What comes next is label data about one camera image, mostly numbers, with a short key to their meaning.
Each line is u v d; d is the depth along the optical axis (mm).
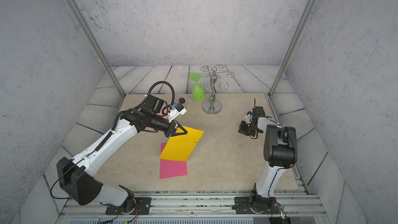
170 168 843
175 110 659
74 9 778
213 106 1118
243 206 723
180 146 700
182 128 693
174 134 670
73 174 398
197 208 740
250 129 845
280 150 507
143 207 728
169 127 641
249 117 915
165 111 655
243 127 888
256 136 806
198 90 981
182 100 1046
